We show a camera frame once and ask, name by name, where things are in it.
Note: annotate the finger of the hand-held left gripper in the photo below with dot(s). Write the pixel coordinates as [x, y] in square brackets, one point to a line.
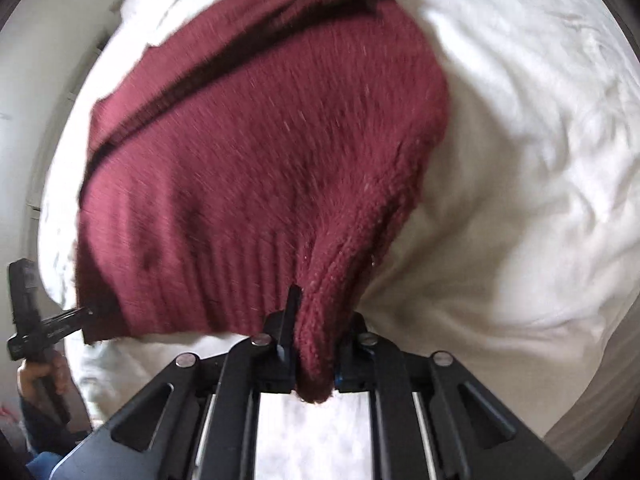
[70, 322]

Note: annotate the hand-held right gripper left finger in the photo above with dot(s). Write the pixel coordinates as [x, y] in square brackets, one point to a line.
[292, 325]

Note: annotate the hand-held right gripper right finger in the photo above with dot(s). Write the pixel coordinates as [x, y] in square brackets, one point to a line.
[340, 370]

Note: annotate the dark red knit sweater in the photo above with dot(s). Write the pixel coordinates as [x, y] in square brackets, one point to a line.
[270, 160]

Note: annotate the person's left forearm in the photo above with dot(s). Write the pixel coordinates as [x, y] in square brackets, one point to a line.
[47, 430]

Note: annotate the person's left hand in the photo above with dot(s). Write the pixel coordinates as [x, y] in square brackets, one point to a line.
[55, 370]

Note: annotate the person's blue jeans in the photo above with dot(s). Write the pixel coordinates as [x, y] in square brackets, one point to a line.
[45, 467]

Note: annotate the bed with white sheet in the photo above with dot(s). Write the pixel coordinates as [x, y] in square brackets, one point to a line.
[525, 185]

